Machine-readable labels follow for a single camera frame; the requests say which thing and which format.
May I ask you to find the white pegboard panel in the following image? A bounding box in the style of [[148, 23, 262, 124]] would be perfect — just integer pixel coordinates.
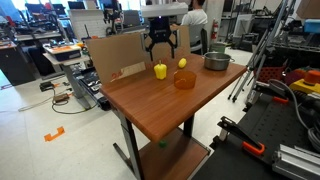
[[68, 8, 108, 41]]

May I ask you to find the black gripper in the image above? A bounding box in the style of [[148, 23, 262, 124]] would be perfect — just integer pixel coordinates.
[[145, 16, 178, 62]]

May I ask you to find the yellow lemon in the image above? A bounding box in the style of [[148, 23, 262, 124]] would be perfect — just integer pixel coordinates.
[[177, 57, 188, 69]]

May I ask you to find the white side table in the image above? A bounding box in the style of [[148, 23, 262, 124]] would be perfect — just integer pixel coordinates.
[[42, 51, 93, 111]]

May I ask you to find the metal tripod stand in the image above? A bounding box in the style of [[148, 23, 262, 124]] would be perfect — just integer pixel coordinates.
[[227, 0, 298, 104]]

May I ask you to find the black perforated board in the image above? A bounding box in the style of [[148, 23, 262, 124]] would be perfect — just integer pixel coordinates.
[[191, 93, 320, 180]]

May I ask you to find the red fire extinguisher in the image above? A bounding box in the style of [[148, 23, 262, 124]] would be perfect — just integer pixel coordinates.
[[211, 18, 220, 41]]

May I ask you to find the black equipment pile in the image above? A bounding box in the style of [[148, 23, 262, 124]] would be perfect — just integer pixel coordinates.
[[74, 66, 103, 94]]

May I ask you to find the black floor box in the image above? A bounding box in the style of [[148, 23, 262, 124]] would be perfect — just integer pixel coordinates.
[[39, 80, 56, 93]]

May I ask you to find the blue storage bin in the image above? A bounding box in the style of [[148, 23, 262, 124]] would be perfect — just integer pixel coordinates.
[[303, 18, 320, 34]]

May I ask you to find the black cabinet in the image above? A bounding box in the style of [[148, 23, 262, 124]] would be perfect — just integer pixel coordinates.
[[0, 44, 38, 86]]

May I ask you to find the yellow bell pepper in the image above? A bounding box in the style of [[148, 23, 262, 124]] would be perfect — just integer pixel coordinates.
[[153, 59, 168, 81]]

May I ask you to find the white box orange label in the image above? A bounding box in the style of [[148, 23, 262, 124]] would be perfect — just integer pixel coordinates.
[[43, 43, 83, 62]]

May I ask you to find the orange translucent bowl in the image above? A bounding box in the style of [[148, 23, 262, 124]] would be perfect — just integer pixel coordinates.
[[173, 69, 198, 90]]

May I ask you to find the aluminium extrusion bar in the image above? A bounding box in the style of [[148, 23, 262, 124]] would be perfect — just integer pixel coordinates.
[[271, 143, 320, 180]]

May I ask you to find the steel cooking pot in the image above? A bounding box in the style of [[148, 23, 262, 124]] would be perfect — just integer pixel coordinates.
[[201, 51, 236, 72]]

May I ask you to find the wooden table lower shelf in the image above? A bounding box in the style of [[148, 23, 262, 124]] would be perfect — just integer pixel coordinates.
[[138, 128, 211, 180]]

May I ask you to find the grey cable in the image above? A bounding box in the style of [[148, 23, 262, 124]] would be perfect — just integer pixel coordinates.
[[268, 78, 320, 151]]

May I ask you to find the large cardboard sheet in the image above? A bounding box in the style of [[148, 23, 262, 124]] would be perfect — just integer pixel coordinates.
[[85, 24, 192, 85]]

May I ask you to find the green bin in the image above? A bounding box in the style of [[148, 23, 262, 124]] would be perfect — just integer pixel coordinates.
[[209, 41, 228, 54]]

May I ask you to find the grey power brick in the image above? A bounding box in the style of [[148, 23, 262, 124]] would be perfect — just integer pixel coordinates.
[[52, 93, 71, 104]]

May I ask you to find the black table leg frame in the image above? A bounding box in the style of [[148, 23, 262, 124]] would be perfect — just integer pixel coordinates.
[[112, 108, 196, 180]]

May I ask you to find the red crate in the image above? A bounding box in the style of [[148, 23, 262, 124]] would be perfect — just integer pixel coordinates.
[[256, 65, 287, 84]]

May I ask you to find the orange emergency stop button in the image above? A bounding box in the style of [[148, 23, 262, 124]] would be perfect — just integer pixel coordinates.
[[289, 69, 320, 96]]

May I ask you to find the black coiled cable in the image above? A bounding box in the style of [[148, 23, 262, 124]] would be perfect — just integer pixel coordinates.
[[292, 90, 320, 111]]

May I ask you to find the person in white shirt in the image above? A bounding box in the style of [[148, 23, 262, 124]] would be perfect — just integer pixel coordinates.
[[171, 0, 209, 28]]

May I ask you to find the black clamp orange handle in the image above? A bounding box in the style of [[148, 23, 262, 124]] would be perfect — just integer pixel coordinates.
[[217, 115, 267, 157]]

